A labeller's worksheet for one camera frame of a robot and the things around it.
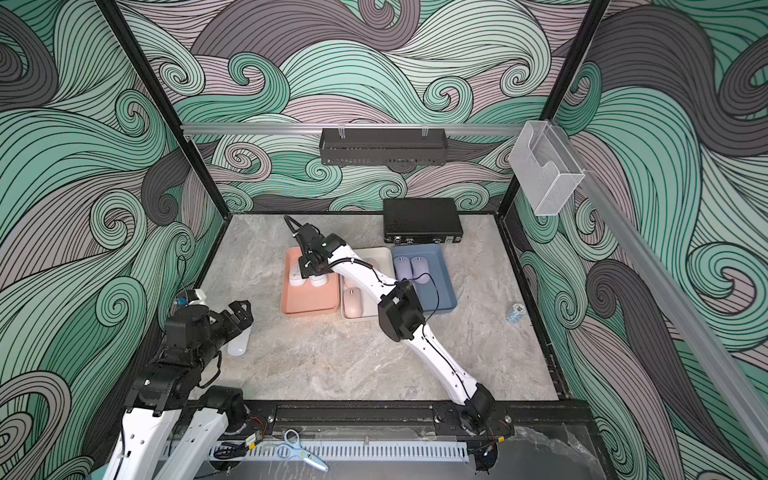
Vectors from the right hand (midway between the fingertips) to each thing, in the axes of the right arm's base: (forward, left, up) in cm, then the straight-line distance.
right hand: (307, 270), depth 95 cm
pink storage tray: (-7, 0, -6) cm, 9 cm away
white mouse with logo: (0, +4, -4) cm, 6 cm away
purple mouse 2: (+4, -37, -5) cm, 38 cm away
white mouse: (-1, -3, -4) cm, 6 cm away
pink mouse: (-9, -15, -5) cm, 18 cm away
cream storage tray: (+8, -24, -5) cm, 26 cm away
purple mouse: (+4, -31, -5) cm, 32 cm away
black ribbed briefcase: (+23, -42, -2) cm, 48 cm away
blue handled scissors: (-47, -2, -7) cm, 47 cm away
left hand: (-20, +12, +13) cm, 27 cm away
